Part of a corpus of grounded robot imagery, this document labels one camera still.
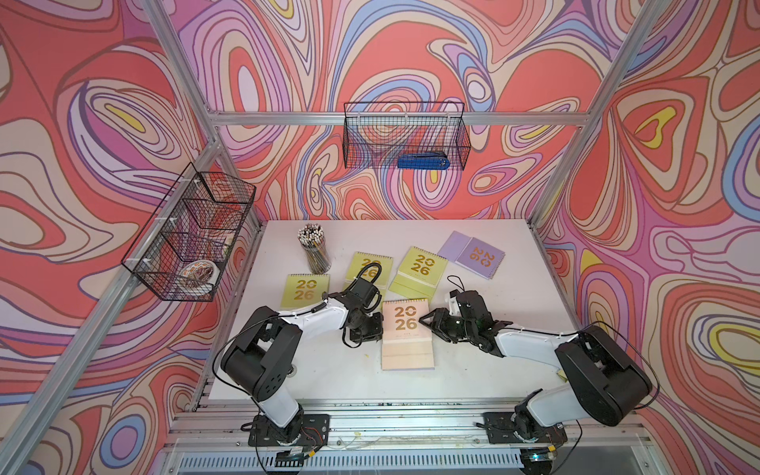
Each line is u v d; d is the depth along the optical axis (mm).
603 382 437
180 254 736
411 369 833
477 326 704
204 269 708
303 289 986
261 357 455
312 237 908
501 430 730
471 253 1081
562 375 474
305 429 728
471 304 704
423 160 819
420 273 1026
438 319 787
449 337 796
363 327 765
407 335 863
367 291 747
